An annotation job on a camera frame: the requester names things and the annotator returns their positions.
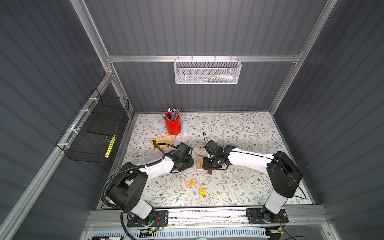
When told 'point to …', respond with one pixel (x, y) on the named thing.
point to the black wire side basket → (89, 136)
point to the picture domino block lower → (190, 183)
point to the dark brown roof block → (210, 171)
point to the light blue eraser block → (185, 127)
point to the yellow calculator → (167, 140)
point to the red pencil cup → (173, 127)
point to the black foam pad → (106, 123)
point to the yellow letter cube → (202, 191)
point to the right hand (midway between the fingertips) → (205, 167)
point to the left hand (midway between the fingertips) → (193, 163)
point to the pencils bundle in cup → (173, 114)
